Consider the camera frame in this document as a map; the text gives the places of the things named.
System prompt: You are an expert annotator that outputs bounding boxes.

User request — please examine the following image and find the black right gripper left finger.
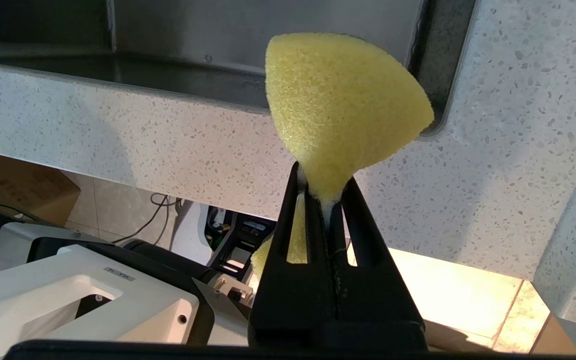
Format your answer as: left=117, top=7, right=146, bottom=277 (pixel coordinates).
left=248, top=161, right=340, bottom=351

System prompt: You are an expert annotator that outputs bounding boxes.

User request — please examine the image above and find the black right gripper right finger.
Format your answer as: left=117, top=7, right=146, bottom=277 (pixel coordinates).
left=325, top=176, right=429, bottom=351

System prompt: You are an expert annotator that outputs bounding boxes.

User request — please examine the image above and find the yellow green sponge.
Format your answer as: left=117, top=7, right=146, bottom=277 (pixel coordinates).
left=250, top=32, right=435, bottom=281

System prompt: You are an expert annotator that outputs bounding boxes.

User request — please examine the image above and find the stainless steel sink basin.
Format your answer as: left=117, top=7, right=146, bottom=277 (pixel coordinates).
left=0, top=0, right=476, bottom=137

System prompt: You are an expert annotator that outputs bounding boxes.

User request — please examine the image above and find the brown cardboard box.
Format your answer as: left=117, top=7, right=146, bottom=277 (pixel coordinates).
left=0, top=154, right=82, bottom=227

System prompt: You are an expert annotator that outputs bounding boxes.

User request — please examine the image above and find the thin grey floor cable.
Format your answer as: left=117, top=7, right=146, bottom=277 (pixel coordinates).
left=112, top=192, right=181, bottom=246

